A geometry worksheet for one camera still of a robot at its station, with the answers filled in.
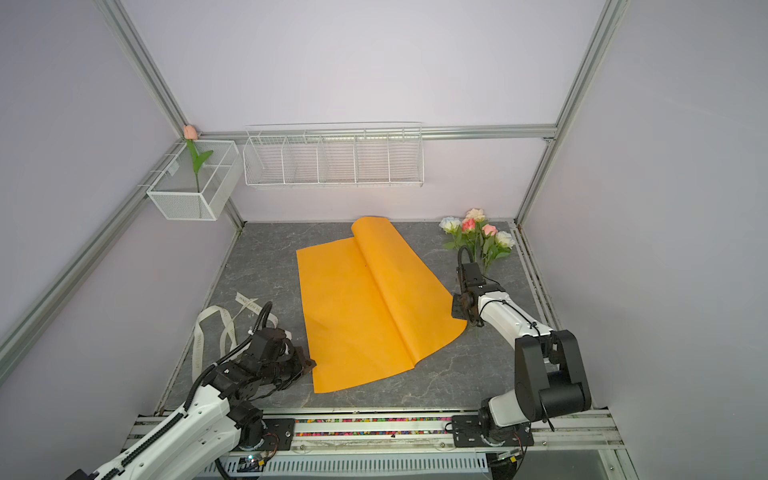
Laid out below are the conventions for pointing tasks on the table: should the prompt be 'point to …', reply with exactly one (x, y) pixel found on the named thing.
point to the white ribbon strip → (228, 337)
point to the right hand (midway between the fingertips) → (468, 311)
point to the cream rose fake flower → (477, 215)
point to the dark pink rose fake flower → (469, 225)
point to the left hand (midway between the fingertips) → (317, 367)
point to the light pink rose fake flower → (489, 229)
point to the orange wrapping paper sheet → (373, 306)
